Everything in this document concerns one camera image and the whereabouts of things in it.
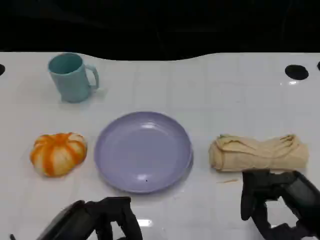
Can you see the black backdrop cloth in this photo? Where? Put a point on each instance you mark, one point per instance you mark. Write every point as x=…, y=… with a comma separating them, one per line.
x=160, y=25

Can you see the pale green mug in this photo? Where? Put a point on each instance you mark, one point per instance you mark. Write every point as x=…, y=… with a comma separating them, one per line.
x=72, y=82

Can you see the orange and white bread roll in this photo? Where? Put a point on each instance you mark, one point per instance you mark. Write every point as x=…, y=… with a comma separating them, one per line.
x=57, y=155

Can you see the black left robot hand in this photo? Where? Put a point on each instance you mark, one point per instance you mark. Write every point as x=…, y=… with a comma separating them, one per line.
x=82, y=222

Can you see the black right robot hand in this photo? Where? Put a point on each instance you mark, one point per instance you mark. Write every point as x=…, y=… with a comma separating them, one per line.
x=300, y=192

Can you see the beige towel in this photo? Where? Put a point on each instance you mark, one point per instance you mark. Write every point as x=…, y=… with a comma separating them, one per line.
x=257, y=155

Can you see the lilac plate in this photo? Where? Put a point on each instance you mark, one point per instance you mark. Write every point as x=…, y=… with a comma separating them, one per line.
x=142, y=152

